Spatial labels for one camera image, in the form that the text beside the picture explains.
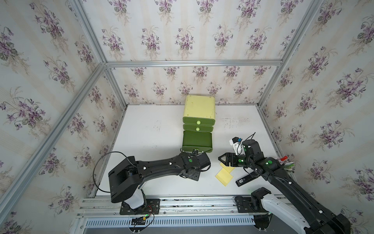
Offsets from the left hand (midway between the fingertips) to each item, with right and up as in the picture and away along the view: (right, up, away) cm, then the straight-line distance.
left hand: (195, 177), depth 79 cm
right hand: (+16, +11, -1) cm, 19 cm away
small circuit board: (-28, -19, -7) cm, 35 cm away
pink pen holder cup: (+50, +7, -1) cm, 51 cm away
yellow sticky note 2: (+17, -2, +5) cm, 18 cm away
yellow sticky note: (+20, +2, +7) cm, 22 cm away
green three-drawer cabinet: (+2, +32, +7) cm, 33 cm away
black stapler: (+31, +1, -1) cm, 31 cm away
